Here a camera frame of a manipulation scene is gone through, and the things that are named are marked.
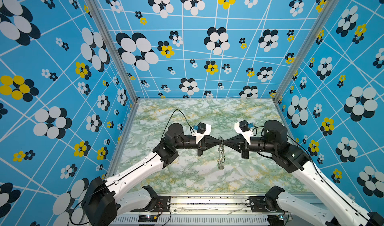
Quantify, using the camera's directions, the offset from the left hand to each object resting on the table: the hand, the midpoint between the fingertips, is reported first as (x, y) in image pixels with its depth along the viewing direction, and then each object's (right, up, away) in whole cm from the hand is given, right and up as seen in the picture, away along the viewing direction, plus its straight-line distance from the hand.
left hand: (221, 142), depth 60 cm
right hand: (+2, 0, +1) cm, 2 cm away
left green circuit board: (-34, -40, +12) cm, 53 cm away
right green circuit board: (+28, -39, +10) cm, 49 cm away
